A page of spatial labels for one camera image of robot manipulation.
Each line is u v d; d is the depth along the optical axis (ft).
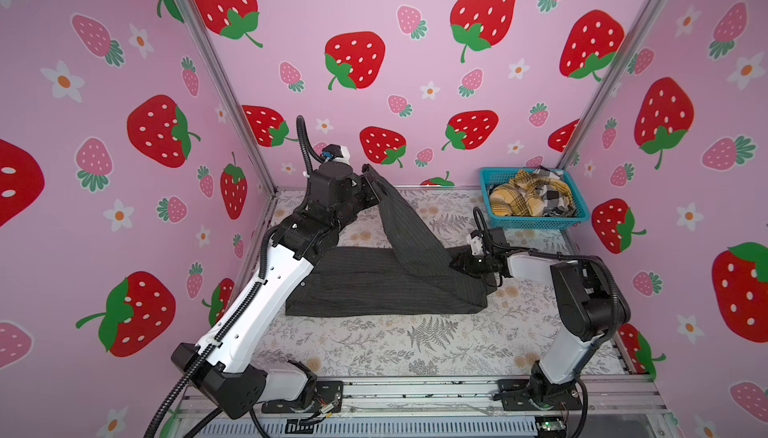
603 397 2.50
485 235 2.66
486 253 2.82
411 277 3.11
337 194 1.50
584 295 1.63
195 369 1.20
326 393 2.47
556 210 3.31
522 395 2.40
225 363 1.24
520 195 3.49
